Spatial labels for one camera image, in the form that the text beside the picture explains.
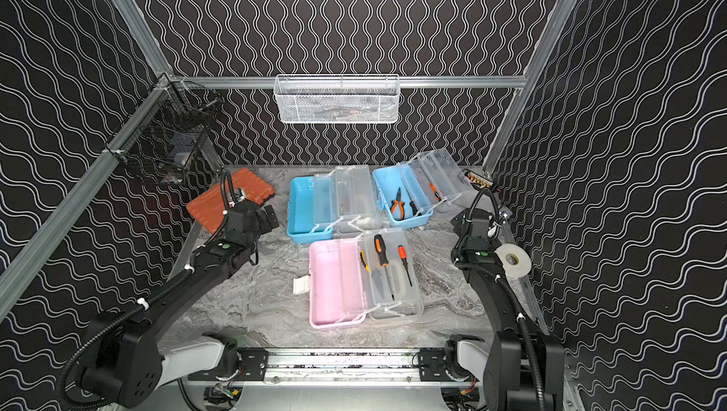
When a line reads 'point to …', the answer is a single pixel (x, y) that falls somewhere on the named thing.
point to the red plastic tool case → (208, 208)
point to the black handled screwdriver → (414, 207)
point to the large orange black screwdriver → (382, 258)
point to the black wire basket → (166, 134)
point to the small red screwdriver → (403, 255)
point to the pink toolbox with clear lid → (355, 280)
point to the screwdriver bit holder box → (478, 181)
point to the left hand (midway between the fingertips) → (255, 208)
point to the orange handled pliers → (398, 202)
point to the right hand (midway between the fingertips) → (477, 220)
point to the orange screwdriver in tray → (435, 191)
